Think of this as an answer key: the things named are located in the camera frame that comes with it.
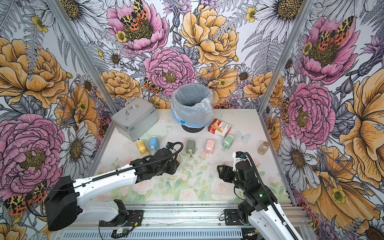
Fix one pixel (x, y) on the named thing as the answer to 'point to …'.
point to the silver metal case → (135, 118)
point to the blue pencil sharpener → (153, 143)
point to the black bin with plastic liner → (192, 106)
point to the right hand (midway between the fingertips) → (221, 172)
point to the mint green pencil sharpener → (227, 142)
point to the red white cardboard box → (219, 128)
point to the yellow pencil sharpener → (142, 147)
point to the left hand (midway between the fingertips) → (173, 166)
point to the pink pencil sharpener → (209, 148)
